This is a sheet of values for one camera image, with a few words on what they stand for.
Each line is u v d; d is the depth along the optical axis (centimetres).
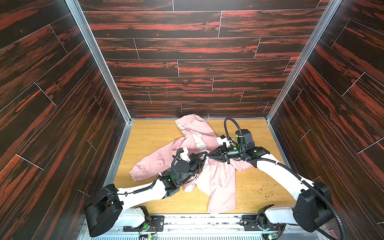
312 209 40
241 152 64
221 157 68
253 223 73
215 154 71
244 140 62
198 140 105
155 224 73
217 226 74
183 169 56
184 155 71
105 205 47
